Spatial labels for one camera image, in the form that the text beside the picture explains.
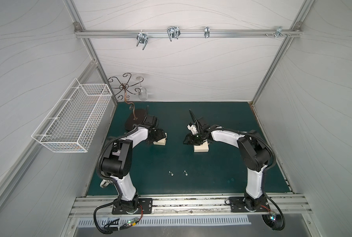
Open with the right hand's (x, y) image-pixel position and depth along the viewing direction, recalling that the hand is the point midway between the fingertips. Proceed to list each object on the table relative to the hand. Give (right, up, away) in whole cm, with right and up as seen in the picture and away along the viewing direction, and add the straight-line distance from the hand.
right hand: (186, 141), depth 94 cm
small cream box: (-15, +1, -5) cm, 16 cm away
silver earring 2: (0, -17, -10) cm, 20 cm away
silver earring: (-8, -17, -10) cm, 22 cm away
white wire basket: (-55, +12, -25) cm, 62 cm away
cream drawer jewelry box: (+11, -3, -2) cm, 12 cm away
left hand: (-17, +2, +2) cm, 17 cm away
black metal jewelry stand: (-37, +34, -8) cm, 51 cm away
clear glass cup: (-29, +31, +4) cm, 43 cm away
